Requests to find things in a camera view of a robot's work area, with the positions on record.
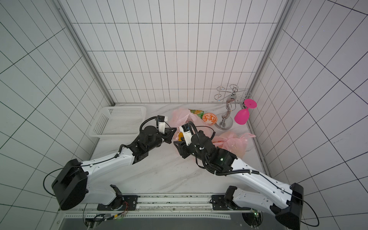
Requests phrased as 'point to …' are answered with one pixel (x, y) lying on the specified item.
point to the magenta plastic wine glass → (242, 117)
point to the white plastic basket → (119, 120)
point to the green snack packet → (200, 113)
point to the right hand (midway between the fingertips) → (177, 137)
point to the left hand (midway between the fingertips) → (175, 131)
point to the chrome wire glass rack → (232, 95)
